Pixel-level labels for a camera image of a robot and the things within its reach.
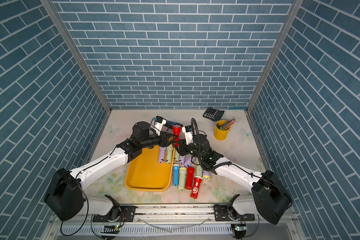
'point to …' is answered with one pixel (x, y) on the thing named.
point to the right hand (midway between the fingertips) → (176, 142)
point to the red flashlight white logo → (196, 186)
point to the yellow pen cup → (221, 135)
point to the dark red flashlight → (176, 130)
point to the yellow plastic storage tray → (145, 172)
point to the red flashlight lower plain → (190, 171)
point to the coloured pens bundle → (229, 123)
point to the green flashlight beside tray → (176, 157)
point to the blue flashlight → (176, 174)
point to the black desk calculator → (213, 114)
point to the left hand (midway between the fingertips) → (178, 137)
